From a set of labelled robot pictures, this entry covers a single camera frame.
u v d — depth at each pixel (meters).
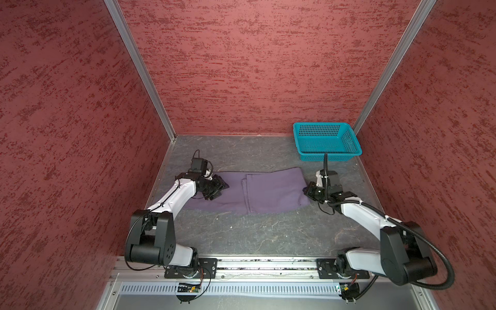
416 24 0.75
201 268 0.73
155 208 0.46
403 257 0.42
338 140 1.20
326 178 0.70
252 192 0.95
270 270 0.76
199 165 0.71
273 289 0.77
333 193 0.68
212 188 0.78
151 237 0.43
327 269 0.74
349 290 0.70
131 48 0.81
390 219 0.47
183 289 0.72
